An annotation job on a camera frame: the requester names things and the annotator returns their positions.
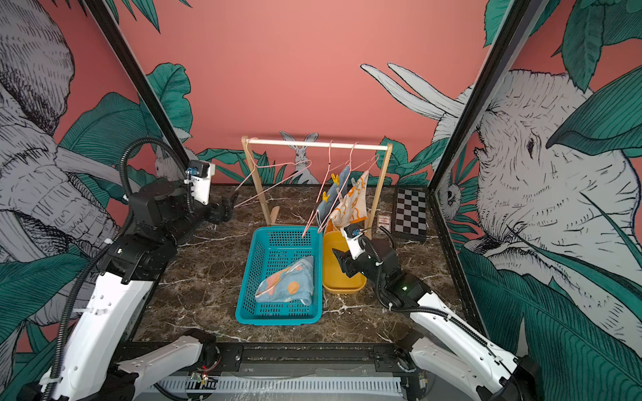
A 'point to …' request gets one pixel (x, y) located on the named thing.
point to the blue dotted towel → (293, 284)
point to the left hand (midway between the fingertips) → (224, 184)
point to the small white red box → (384, 221)
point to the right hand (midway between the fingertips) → (340, 241)
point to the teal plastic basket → (272, 249)
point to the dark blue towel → (328, 208)
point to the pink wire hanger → (266, 166)
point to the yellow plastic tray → (333, 277)
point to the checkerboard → (410, 214)
